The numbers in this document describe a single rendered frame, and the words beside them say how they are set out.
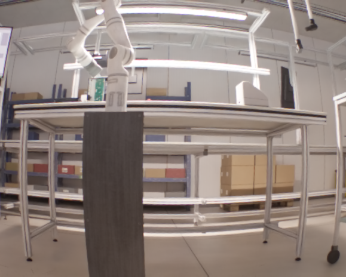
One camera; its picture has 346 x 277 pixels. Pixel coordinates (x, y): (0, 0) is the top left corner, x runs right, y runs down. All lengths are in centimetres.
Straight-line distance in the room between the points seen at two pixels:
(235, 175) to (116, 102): 402
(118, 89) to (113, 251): 66
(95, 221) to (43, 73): 564
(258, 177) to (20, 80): 506
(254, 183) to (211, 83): 217
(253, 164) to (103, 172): 421
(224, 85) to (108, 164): 533
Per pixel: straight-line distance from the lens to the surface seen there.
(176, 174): 564
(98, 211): 129
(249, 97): 192
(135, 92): 393
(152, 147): 332
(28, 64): 696
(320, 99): 733
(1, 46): 306
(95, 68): 190
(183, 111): 181
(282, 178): 553
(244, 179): 528
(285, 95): 427
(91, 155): 128
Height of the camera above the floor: 62
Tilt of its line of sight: 5 degrees up
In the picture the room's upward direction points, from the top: straight up
